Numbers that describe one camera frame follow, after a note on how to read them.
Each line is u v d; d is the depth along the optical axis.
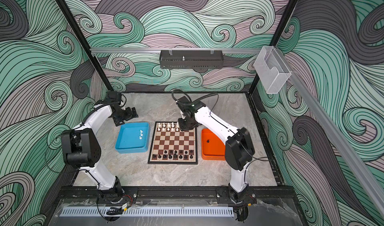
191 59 0.97
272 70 0.78
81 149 0.47
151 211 0.70
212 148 0.92
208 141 0.92
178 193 0.76
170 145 0.90
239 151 0.46
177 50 0.94
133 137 0.95
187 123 0.71
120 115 0.77
